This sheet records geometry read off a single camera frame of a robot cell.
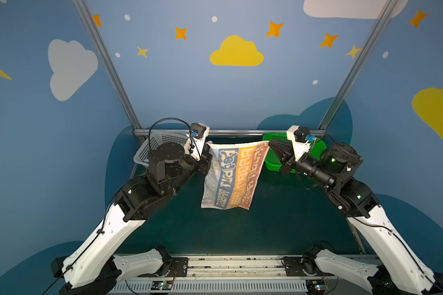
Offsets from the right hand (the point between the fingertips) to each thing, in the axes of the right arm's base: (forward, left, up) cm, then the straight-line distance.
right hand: (275, 139), depth 56 cm
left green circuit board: (-36, +38, -47) cm, 70 cm away
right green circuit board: (-33, -22, -48) cm, 62 cm away
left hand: (-2, +20, 0) cm, 20 cm away
